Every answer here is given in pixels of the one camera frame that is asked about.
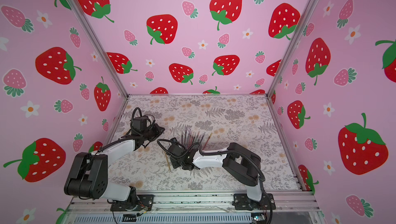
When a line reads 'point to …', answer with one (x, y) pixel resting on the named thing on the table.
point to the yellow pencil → (168, 164)
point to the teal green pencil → (196, 138)
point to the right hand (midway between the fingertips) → (171, 161)
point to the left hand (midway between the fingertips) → (166, 128)
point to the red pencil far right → (210, 134)
